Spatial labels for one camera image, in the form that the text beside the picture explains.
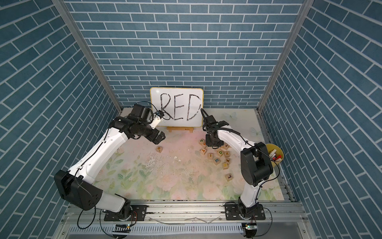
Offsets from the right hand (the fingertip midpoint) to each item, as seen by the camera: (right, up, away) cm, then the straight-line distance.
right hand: (212, 144), depth 92 cm
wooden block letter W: (+9, -10, -1) cm, 13 cm away
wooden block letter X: (+9, -6, +2) cm, 11 cm away
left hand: (-29, +8, -13) cm, 33 cm away
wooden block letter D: (+5, -6, +2) cm, 8 cm away
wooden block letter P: (-7, +1, +7) cm, 10 cm away
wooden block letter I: (-1, -7, 0) cm, 7 cm away
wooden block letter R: (-35, -4, +4) cm, 35 cm away
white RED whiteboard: (-20, +24, +6) cm, 32 cm away
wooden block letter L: (+8, -18, -8) cm, 21 cm away
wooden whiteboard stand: (-21, +9, +10) cm, 25 cm away
